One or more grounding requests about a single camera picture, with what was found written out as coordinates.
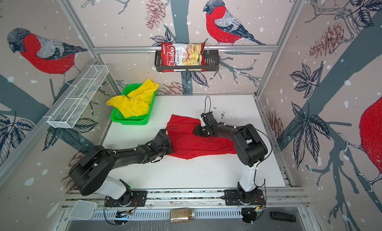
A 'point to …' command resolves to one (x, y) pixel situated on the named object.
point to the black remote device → (282, 216)
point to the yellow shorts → (137, 103)
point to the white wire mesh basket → (67, 113)
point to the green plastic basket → (118, 116)
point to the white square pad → (82, 209)
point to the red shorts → (186, 145)
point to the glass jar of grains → (182, 215)
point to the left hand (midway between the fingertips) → (173, 147)
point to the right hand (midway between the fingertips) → (194, 134)
